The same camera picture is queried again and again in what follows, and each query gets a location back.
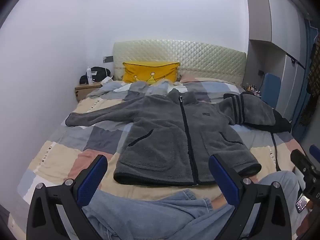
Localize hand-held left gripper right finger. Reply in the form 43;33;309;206
208;154;292;240

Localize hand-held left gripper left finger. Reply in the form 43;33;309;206
26;154;108;240

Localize grey fleece zip jacket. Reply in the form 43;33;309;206
65;89;262;187

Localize hanging patterned clothes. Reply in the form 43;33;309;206
299;34;320;127

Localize person's right hand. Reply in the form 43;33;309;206
297;200;320;240

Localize patchwork quilt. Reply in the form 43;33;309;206
16;77;304;205

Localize person's legs in blue trousers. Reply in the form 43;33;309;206
82;171;304;240

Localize wooden nightstand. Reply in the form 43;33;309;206
75;82;103;103

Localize small clutter on bedside shelf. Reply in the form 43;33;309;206
246;83;262;97

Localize pink pillow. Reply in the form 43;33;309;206
179;74;208;83

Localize black bag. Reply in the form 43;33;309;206
79;67;111;85

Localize yellow crown pillow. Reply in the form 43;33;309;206
122;61;181;85

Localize cream quilted headboard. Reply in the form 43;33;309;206
112;39;247;87

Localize grey wardrobe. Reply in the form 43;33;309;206
244;0;307;120

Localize black strap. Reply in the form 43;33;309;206
271;132;282;172

